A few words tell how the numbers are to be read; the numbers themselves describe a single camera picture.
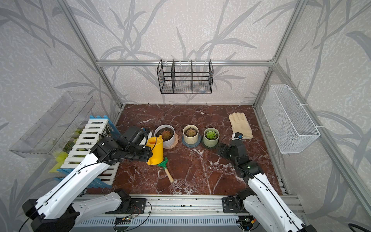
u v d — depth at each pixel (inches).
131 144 19.7
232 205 28.6
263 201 18.7
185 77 41.4
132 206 28.4
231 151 23.6
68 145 24.8
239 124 42.7
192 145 37.9
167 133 35.9
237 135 27.4
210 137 36.0
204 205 29.6
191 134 36.1
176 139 38.6
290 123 24.8
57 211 15.0
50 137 26.1
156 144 28.8
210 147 37.6
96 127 31.4
